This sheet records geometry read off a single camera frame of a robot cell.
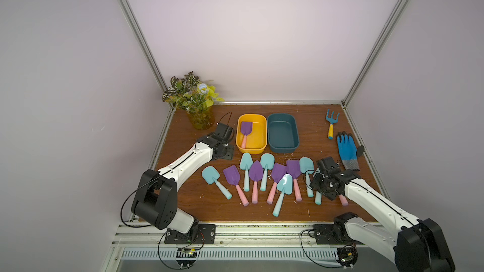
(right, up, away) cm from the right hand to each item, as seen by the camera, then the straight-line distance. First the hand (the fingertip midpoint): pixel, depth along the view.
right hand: (316, 182), depth 85 cm
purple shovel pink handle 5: (-10, +4, +6) cm, 12 cm away
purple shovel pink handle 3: (-28, +2, +5) cm, 29 cm away
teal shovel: (-50, +2, +5) cm, 50 cm away
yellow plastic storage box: (-27, +16, +18) cm, 36 cm away
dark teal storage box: (-12, +21, +20) cm, 31 cm away
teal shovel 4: (-15, -2, +1) cm, 15 cm away
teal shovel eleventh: (-1, -5, -5) cm, 7 cm away
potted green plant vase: (-59, +40, +13) cm, 72 cm away
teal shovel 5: (-2, +5, +8) cm, 9 cm away
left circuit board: (-56, -23, -13) cm, 62 cm away
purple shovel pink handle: (-33, +24, +22) cm, 46 cm away
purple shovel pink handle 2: (-39, +1, +4) cm, 39 cm away
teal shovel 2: (-33, +6, +9) cm, 34 cm away
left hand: (-41, +14, +4) cm, 44 cm away
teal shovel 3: (-22, +8, +8) cm, 24 cm away
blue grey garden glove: (+22, +12, +13) cm, 28 cm away
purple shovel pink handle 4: (-17, +4, +5) cm, 19 cm away
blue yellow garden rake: (+19, +28, +27) cm, 43 cm away
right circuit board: (+6, -23, -15) cm, 28 cm away
